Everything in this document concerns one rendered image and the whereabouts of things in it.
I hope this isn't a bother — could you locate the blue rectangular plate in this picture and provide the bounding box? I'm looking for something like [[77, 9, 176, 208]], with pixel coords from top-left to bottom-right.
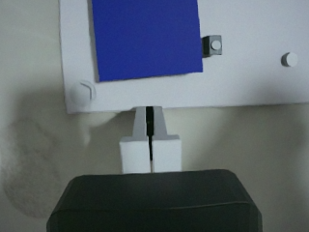
[[92, 0, 204, 81]]

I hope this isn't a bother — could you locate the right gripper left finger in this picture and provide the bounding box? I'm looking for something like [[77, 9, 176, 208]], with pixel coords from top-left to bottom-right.
[[120, 105, 152, 174]]

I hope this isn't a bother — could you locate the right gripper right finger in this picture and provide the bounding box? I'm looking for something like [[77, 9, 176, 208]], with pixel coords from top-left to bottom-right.
[[150, 105, 182, 173]]

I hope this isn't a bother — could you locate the white rectangular fixture plate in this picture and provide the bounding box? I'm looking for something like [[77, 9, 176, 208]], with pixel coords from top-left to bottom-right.
[[59, 0, 309, 113]]

